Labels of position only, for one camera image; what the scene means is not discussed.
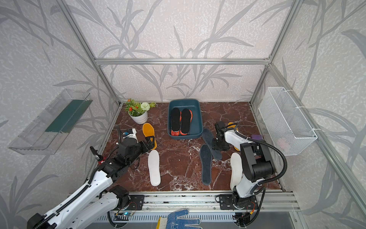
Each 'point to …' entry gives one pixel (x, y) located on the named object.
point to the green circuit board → (127, 213)
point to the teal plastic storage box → (196, 127)
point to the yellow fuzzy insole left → (148, 130)
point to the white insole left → (154, 168)
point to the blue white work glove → (171, 222)
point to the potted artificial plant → (138, 111)
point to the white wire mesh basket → (286, 128)
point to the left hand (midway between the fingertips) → (150, 140)
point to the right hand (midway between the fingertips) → (216, 146)
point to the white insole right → (237, 169)
